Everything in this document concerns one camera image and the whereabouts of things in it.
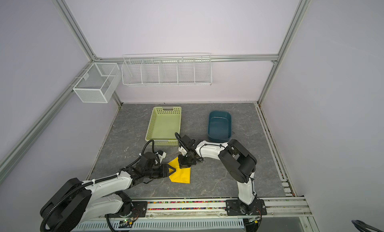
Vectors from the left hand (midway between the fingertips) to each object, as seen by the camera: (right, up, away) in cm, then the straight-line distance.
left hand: (173, 173), depth 83 cm
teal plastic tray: (+30, +25, +25) cm, 46 cm away
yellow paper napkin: (+4, -2, +1) cm, 5 cm away
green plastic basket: (-10, +28, +27) cm, 40 cm away
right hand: (+4, +1, +4) cm, 6 cm away
